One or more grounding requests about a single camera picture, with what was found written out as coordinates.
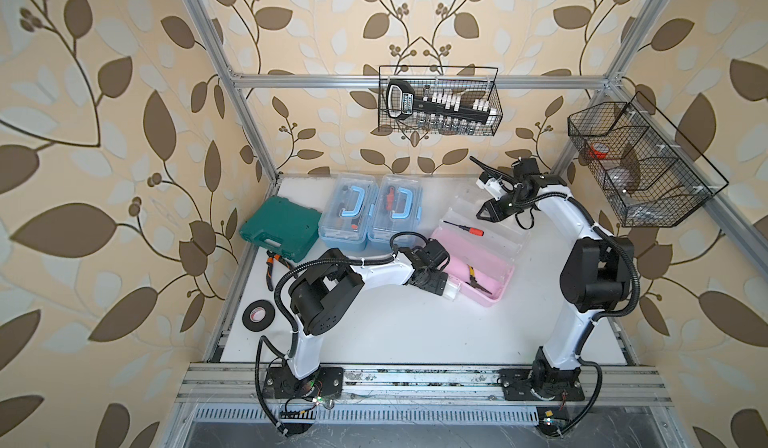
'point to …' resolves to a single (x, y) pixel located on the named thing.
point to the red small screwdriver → (471, 230)
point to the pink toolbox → (482, 253)
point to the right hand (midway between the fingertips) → (484, 214)
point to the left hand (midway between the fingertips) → (427, 276)
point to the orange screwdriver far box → (390, 200)
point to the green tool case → (284, 226)
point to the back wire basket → (437, 125)
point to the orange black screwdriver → (354, 227)
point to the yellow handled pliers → (473, 281)
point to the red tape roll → (598, 150)
